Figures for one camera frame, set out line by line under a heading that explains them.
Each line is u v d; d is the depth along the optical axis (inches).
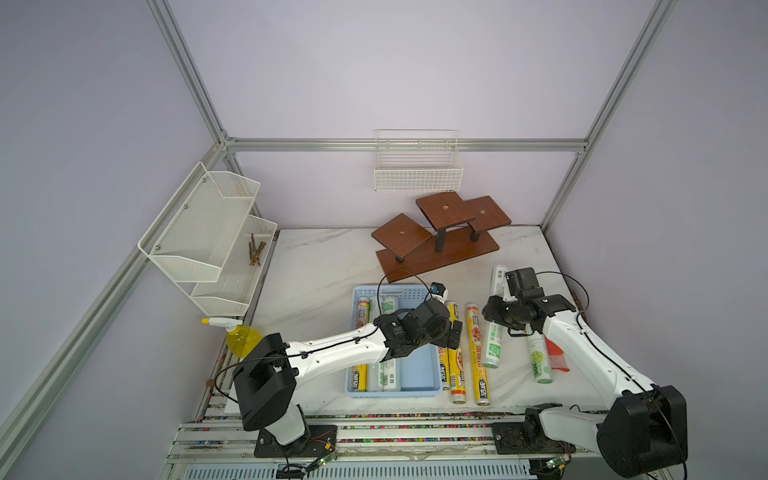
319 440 28.8
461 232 47.4
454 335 27.3
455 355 33.3
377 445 28.9
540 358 32.9
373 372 32.1
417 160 37.8
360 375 31.7
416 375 33.1
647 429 15.6
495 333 30.6
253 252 37.7
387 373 31.8
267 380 16.5
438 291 27.4
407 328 23.4
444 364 32.7
